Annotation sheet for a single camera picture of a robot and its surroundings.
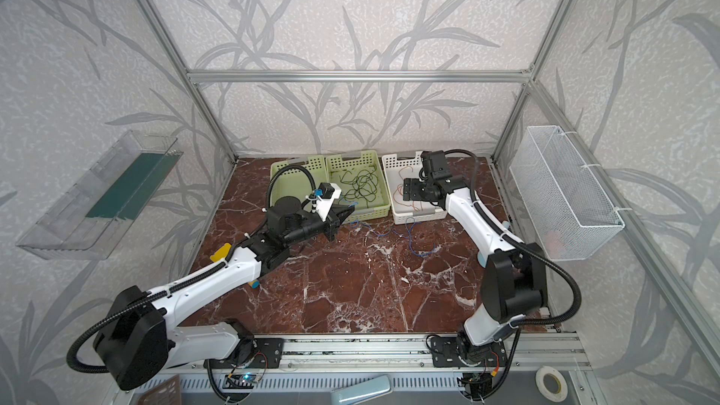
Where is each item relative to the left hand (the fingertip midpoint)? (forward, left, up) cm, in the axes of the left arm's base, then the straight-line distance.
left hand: (353, 211), depth 75 cm
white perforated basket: (+11, -17, -17) cm, 26 cm away
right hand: (+14, -19, -7) cm, 25 cm away
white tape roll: (-39, -49, -22) cm, 67 cm away
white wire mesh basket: (-9, -50, +11) cm, 51 cm away
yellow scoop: (-1, +45, -25) cm, 52 cm away
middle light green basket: (+39, -2, -21) cm, 44 cm away
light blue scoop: (-3, -41, -23) cm, 47 cm away
